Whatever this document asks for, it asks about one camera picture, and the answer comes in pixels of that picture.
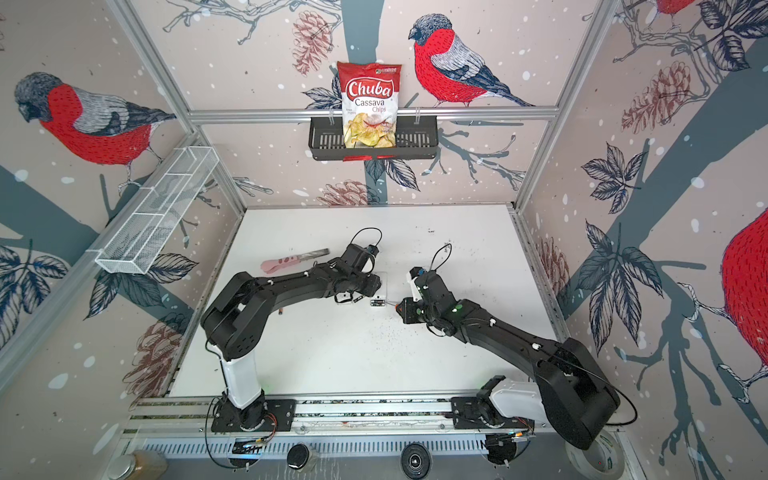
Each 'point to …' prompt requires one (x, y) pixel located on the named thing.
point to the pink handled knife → (268, 266)
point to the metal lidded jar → (139, 465)
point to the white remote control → (378, 301)
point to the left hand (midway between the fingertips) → (376, 282)
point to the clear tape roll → (604, 460)
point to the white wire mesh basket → (141, 232)
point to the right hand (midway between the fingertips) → (395, 313)
